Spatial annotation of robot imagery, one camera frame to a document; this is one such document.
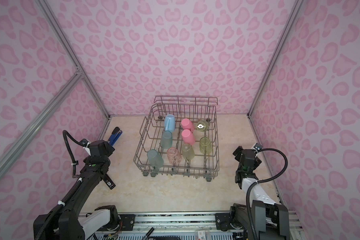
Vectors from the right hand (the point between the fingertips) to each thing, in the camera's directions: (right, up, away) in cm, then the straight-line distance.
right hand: (247, 149), depth 86 cm
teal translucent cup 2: (-52, -5, -4) cm, 52 cm away
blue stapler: (-86, +6, +21) cm, 88 cm away
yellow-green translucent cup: (-25, +13, +11) cm, 30 cm away
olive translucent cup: (-34, -2, +1) cm, 34 cm away
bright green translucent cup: (-23, +1, +4) cm, 24 cm away
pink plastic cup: (-35, +15, +12) cm, 40 cm away
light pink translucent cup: (-42, -4, -2) cm, 42 cm away
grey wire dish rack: (-40, +6, +18) cm, 44 cm away
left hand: (-82, +2, -4) cm, 82 cm away
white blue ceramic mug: (-46, +16, +12) cm, 50 cm away
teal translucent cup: (-47, +5, +9) cm, 49 cm away
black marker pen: (-52, -37, -16) cm, 66 cm away
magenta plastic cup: (-34, +7, +5) cm, 35 cm away
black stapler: (-78, -18, -3) cm, 80 cm away
